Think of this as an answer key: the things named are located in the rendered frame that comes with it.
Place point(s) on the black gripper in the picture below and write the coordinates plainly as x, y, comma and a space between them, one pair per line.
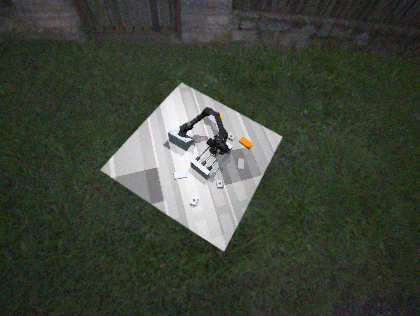
210, 142

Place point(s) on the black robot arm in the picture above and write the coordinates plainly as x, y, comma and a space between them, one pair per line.
218, 139

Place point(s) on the orange block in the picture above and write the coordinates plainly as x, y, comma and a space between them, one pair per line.
245, 142

